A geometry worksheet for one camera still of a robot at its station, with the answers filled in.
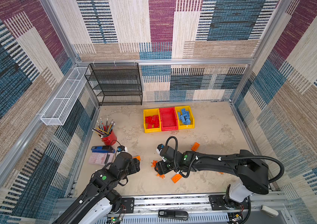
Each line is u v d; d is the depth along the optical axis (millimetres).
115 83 1091
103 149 892
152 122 1030
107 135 895
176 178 816
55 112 701
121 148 695
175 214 662
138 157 915
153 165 830
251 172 446
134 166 674
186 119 1030
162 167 714
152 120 1024
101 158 886
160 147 759
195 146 940
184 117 1053
